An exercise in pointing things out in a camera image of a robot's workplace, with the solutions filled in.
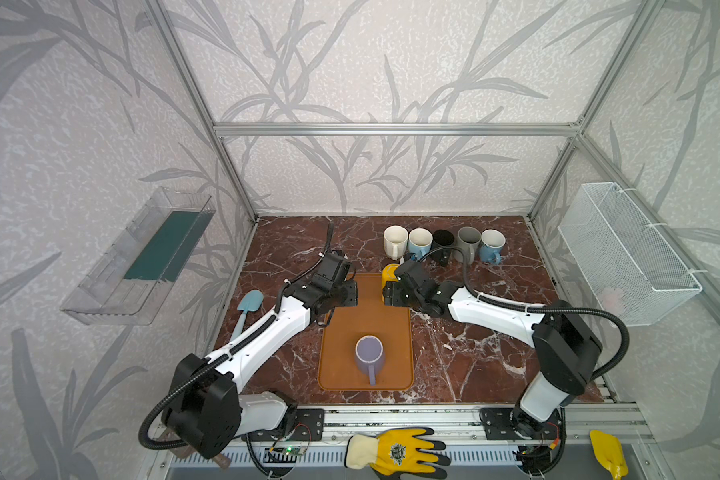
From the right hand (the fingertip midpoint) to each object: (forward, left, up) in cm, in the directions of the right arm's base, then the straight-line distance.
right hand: (391, 282), depth 88 cm
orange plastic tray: (-22, +15, -11) cm, 28 cm away
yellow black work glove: (-41, -1, -7) cm, 42 cm away
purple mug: (-20, +6, -2) cm, 21 cm away
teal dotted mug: (+17, -35, -2) cm, 39 cm away
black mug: (+17, -18, -4) cm, 25 cm away
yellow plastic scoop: (-41, -49, -7) cm, 65 cm away
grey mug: (+18, -27, -2) cm, 33 cm away
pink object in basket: (-11, -55, +10) cm, 57 cm away
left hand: (-2, +10, +4) cm, 11 cm away
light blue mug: (+18, -11, -3) cm, 21 cm away
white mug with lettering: (+17, -2, -1) cm, 17 cm away
